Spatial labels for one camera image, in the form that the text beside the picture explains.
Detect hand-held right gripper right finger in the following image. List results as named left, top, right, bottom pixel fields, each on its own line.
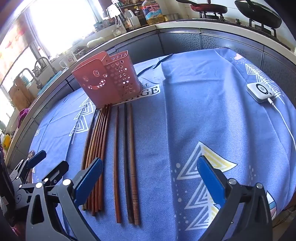
left=196, top=155, right=273, bottom=241

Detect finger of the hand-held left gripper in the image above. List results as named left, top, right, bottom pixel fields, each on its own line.
left=42, top=161, right=69, bottom=186
left=10, top=150, right=47, bottom=186

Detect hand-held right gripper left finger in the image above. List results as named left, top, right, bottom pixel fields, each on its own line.
left=25, top=158, right=104, bottom=241

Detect bunch of wooden chopsticks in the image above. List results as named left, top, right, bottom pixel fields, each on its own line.
left=81, top=104, right=112, bottom=217

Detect reddish wooden chopstick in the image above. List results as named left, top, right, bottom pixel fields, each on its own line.
left=112, top=106, right=122, bottom=224

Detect dark wooden chopstick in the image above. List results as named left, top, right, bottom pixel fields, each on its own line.
left=124, top=103, right=134, bottom=224

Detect grooved brown wooden chopstick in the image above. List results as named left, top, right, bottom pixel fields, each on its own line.
left=128, top=103, right=141, bottom=226

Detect pink perforated utensil holder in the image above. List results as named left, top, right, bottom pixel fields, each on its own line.
left=71, top=50, right=142, bottom=109

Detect pink cloth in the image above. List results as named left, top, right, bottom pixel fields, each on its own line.
left=18, top=108, right=29, bottom=126

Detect wooden cutting boards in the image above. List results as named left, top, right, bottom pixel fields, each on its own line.
left=9, top=76, right=30, bottom=110

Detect blue printed tablecloth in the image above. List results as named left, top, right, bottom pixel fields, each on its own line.
left=29, top=47, right=296, bottom=241

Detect tall steel faucet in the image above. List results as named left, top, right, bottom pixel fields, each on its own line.
left=20, top=68, right=41, bottom=90

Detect curved steel faucet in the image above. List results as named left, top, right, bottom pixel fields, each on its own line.
left=35, top=57, right=56, bottom=77

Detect white square charger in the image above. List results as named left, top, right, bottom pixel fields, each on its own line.
left=246, top=82, right=277, bottom=103

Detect white enamel mug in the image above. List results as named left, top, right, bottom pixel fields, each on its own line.
left=60, top=51, right=77, bottom=68

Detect white napa cabbage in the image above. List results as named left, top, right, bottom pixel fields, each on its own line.
left=87, top=37, right=104, bottom=47

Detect black gas stove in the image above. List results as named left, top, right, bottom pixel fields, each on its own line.
left=192, top=9, right=292, bottom=50

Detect white plastic jug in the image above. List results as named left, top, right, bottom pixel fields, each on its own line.
left=124, top=9, right=141, bottom=29

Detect steel cleaver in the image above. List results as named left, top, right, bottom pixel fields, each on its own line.
left=106, top=5, right=125, bottom=19

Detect small steel pot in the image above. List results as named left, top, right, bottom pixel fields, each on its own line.
left=163, top=13, right=179, bottom=22

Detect black frying pan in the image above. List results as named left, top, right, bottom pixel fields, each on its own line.
left=177, top=0, right=228, bottom=13

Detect black wok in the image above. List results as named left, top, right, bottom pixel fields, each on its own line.
left=235, top=0, right=282, bottom=28

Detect yellow cooking oil bottle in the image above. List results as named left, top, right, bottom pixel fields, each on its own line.
left=142, top=0, right=164, bottom=25

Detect white cable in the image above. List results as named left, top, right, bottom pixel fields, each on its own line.
left=267, top=97, right=296, bottom=149

